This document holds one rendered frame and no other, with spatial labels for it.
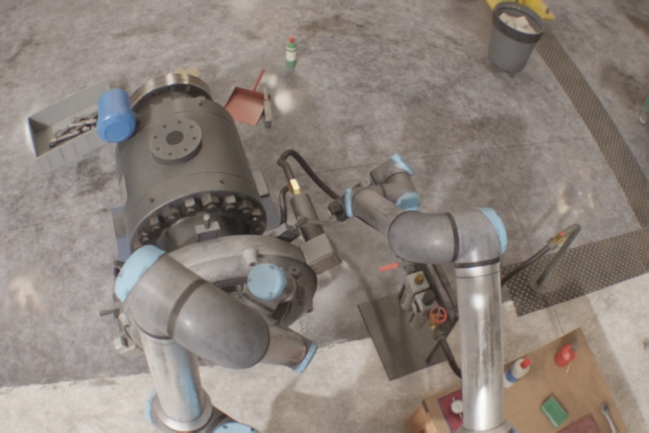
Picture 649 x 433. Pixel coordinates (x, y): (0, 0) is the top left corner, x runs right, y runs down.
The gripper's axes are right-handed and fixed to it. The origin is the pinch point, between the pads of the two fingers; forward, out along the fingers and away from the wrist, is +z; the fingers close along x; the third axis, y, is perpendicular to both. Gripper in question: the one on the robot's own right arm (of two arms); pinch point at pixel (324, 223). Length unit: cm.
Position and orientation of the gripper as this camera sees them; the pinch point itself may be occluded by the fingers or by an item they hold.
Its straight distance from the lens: 212.0
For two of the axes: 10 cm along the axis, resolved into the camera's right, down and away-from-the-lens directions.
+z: -7.6, 5.5, 3.6
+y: -4.5, -0.3, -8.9
